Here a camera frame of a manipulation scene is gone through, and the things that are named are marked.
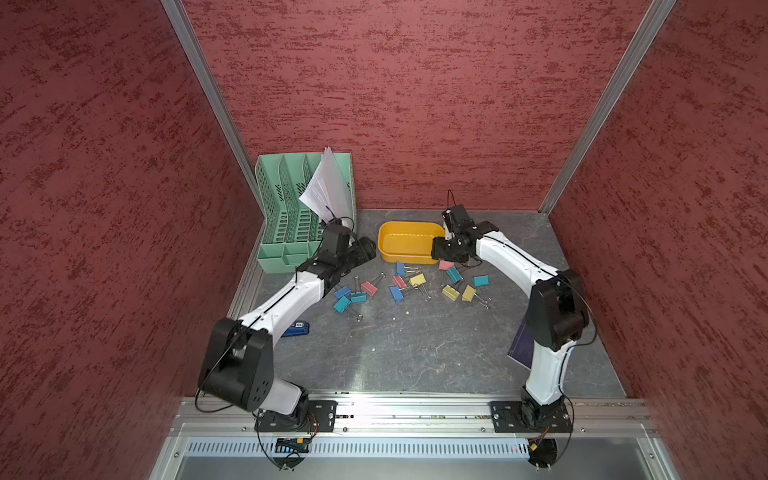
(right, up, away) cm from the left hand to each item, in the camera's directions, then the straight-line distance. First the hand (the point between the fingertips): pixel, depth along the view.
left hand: (366, 252), depth 87 cm
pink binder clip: (+1, -12, +10) cm, 16 cm away
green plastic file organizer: (-31, +8, +23) cm, 39 cm away
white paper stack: (-13, +20, +7) cm, 25 cm away
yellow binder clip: (+17, -11, +12) cm, 23 cm away
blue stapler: (-20, -23, -2) cm, 30 cm away
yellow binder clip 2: (+27, -14, +7) cm, 31 cm away
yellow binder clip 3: (+33, -14, +9) cm, 37 cm away
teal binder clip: (-4, -15, +8) cm, 18 cm away
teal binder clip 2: (-8, -17, +6) cm, 20 cm away
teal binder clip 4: (+38, -10, +13) cm, 42 cm away
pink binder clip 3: (+26, -5, +13) cm, 29 cm away
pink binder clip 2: (+10, -11, +10) cm, 18 cm away
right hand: (+23, -2, +6) cm, 24 cm away
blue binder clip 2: (+11, -7, +14) cm, 19 cm away
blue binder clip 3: (+9, -14, +7) cm, 18 cm away
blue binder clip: (-8, -13, +8) cm, 18 cm away
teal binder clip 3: (+29, -9, +12) cm, 33 cm away
